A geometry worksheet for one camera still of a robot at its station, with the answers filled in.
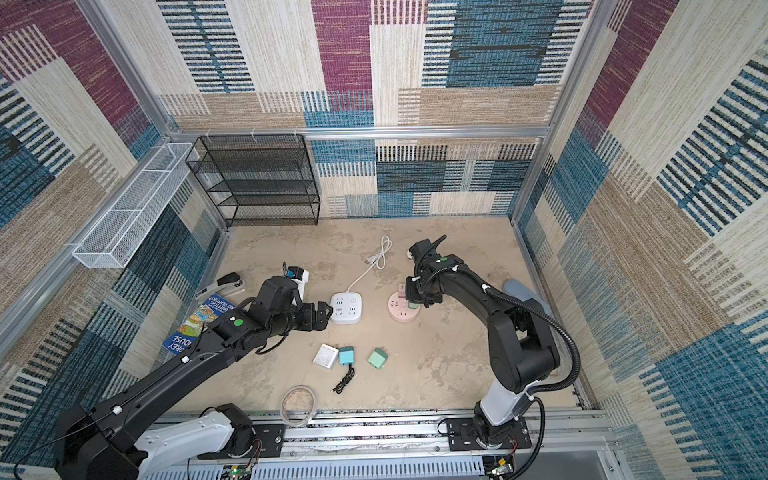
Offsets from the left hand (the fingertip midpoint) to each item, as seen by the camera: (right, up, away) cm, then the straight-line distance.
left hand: (320, 305), depth 79 cm
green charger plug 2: (+15, -16, +6) cm, 23 cm away
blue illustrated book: (-40, -9, +11) cm, 42 cm away
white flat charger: (0, -15, +6) cm, 16 cm away
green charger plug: (+24, -1, +5) cm, 25 cm away
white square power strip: (+5, -4, +16) cm, 17 cm away
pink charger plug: (+22, +2, +13) cm, 26 cm away
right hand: (+26, -1, +11) cm, 28 cm away
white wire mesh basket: (-46, +21, -4) cm, 51 cm away
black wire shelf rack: (-30, +39, +31) cm, 58 cm away
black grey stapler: (-36, +3, +21) cm, 41 cm away
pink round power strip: (+21, -4, +15) cm, 26 cm away
